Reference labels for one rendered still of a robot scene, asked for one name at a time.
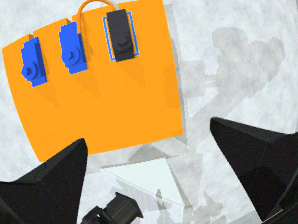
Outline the black micro servo with orange cable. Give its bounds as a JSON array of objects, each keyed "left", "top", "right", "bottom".
[{"left": 76, "top": 0, "right": 136, "bottom": 63}]

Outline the orange flat panel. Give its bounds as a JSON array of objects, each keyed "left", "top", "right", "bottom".
[{"left": 1, "top": 0, "right": 184, "bottom": 163}]

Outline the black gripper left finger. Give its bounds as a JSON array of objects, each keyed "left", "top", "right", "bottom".
[{"left": 0, "top": 137, "right": 88, "bottom": 224}]

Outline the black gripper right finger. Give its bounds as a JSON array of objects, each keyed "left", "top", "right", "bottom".
[{"left": 210, "top": 116, "right": 298, "bottom": 222}]

